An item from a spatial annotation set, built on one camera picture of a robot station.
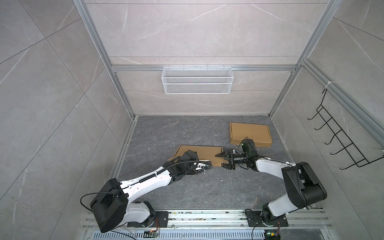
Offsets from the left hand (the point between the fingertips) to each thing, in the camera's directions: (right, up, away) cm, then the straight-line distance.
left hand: (194, 153), depth 83 cm
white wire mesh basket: (+2, +47, +17) cm, 50 cm away
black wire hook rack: (+67, +2, -25) cm, 71 cm away
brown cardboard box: (+52, +10, +31) cm, 61 cm away
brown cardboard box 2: (+6, +1, -2) cm, 6 cm away
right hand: (+13, -2, -1) cm, 13 cm away
